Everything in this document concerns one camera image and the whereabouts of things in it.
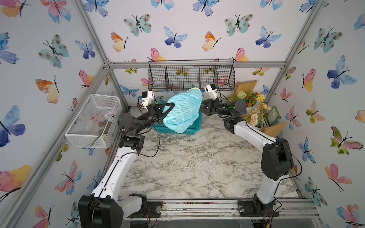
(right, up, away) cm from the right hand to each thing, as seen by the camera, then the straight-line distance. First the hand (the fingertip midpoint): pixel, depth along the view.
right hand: (197, 107), depth 63 cm
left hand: (-9, -1, -6) cm, 11 cm away
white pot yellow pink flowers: (+37, -4, +23) cm, 44 cm away
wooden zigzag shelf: (+38, +17, +35) cm, 54 cm away
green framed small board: (+62, -2, +48) cm, 78 cm away
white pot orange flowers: (+38, +9, +32) cm, 50 cm away
